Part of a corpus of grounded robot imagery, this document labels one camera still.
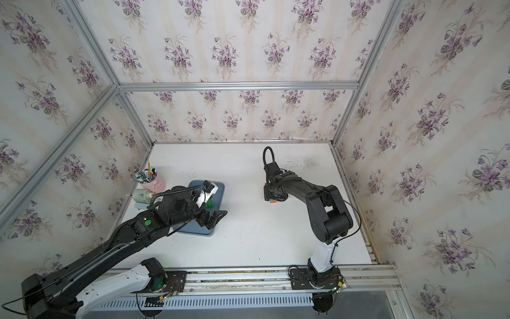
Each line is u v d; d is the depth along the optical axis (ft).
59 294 1.27
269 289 2.36
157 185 3.01
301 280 2.40
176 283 2.36
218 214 2.08
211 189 2.05
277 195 2.68
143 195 2.89
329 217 1.58
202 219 2.07
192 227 2.09
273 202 3.12
